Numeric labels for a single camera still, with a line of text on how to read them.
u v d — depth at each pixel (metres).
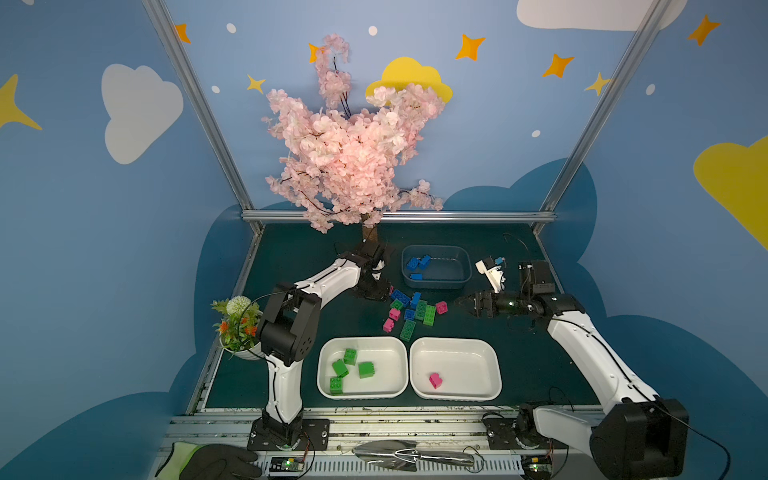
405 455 0.72
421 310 0.97
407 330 0.92
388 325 0.92
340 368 0.84
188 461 0.70
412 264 1.07
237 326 0.76
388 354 0.88
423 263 1.07
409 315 0.96
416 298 0.98
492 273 0.72
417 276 1.02
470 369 0.86
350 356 0.84
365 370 0.84
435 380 0.82
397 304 0.98
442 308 0.96
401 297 0.99
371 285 0.82
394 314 0.95
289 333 0.51
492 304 0.69
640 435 0.40
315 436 0.74
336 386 0.79
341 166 0.69
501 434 0.75
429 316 0.96
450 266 1.11
